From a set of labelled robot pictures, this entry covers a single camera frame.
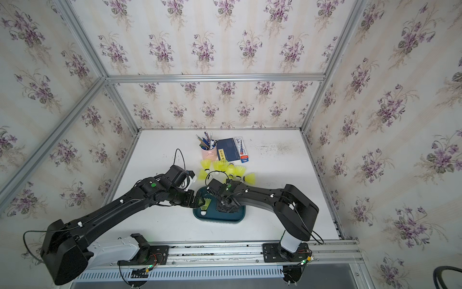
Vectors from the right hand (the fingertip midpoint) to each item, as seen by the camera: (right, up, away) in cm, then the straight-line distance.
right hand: (225, 209), depth 84 cm
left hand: (-10, +5, -8) cm, 14 cm away
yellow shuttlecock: (-10, 0, 0) cm, 10 cm away
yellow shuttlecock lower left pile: (-13, +15, +11) cm, 23 cm away
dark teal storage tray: (-6, -3, 0) cm, 6 cm away
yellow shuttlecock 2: (+13, +12, +13) cm, 22 cm away
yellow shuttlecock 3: (-3, +19, +14) cm, 24 cm away
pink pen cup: (-8, +26, +14) cm, 30 cm away
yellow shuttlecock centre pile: (+6, +16, +13) cm, 21 cm away
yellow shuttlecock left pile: (-11, +20, +14) cm, 27 cm away
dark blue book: (0, +28, +24) cm, 37 cm away
